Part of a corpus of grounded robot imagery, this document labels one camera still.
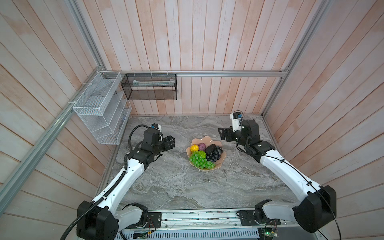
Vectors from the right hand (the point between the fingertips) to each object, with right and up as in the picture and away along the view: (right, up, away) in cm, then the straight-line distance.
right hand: (223, 127), depth 80 cm
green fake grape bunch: (-12, -21, +5) cm, 24 cm away
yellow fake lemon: (-16, -13, +12) cm, 24 cm away
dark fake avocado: (-5, -14, +14) cm, 20 cm away
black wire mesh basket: (-47, +29, +23) cm, 60 cm away
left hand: (-29, -9, 0) cm, 31 cm away
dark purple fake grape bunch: (-3, -17, +9) cm, 19 cm away
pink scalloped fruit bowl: (-14, -9, +20) cm, 26 cm away
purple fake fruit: (-11, -12, +14) cm, 22 cm away
